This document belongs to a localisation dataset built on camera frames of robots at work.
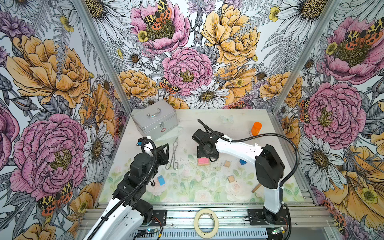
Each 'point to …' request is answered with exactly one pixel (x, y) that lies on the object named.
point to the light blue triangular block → (161, 180)
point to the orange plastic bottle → (256, 128)
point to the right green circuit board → (278, 230)
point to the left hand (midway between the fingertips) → (167, 150)
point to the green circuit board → (147, 233)
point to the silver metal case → (156, 119)
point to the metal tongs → (175, 164)
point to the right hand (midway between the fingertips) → (207, 158)
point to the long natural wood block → (204, 164)
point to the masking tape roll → (201, 234)
